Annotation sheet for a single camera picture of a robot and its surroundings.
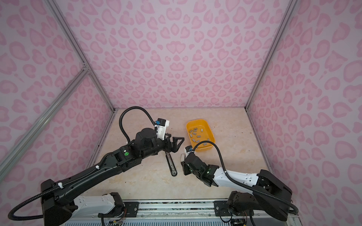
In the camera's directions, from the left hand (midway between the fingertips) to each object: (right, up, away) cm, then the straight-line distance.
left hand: (178, 135), depth 68 cm
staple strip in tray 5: (+13, -5, +3) cm, 14 cm away
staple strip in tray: (+10, 0, +39) cm, 40 cm away
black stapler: (-4, -23, +18) cm, 30 cm away
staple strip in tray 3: (+13, -5, +35) cm, 38 cm away
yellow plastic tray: (+13, -1, +38) cm, 40 cm away
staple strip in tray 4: (+20, -7, +33) cm, 39 cm away
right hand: (+2, -18, +15) cm, 23 cm away
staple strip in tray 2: (+15, 0, +38) cm, 41 cm away
